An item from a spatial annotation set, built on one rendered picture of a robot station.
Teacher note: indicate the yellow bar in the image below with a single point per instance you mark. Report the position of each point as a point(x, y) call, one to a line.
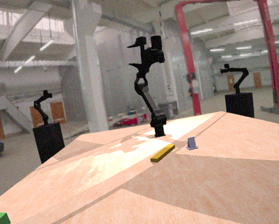
point(162, 153)

